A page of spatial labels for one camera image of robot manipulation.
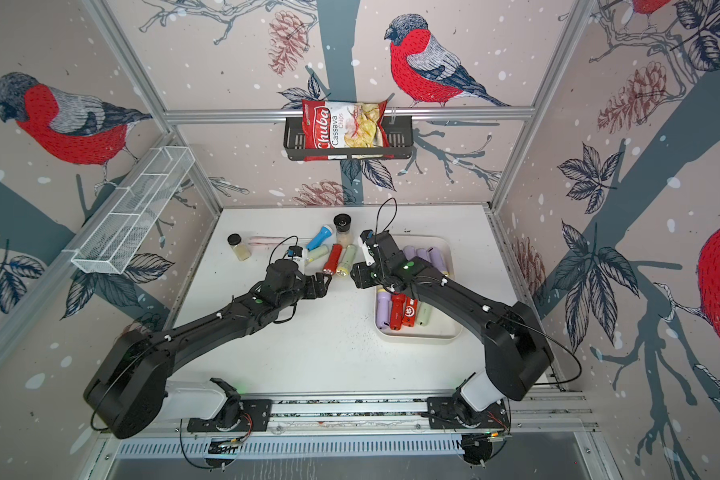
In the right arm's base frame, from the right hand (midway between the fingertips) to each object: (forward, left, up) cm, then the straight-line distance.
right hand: (358, 270), depth 85 cm
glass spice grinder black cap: (+21, +7, -3) cm, 22 cm away
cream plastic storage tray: (-10, -26, -15) cm, 32 cm away
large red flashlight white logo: (-7, -16, -11) cm, 21 cm away
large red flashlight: (-6, -12, -12) cm, 18 cm away
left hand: (0, +9, -1) cm, 10 cm away
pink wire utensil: (+20, +37, -12) cm, 44 cm away
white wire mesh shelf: (-5, +60, +16) cm, 62 cm away
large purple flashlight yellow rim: (-6, -8, -12) cm, 15 cm away
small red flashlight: (+13, +10, -13) cm, 21 cm away
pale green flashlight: (+13, +5, -13) cm, 19 cm away
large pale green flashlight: (-7, -20, -11) cm, 24 cm away
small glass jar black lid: (+13, +43, -10) cm, 46 cm away
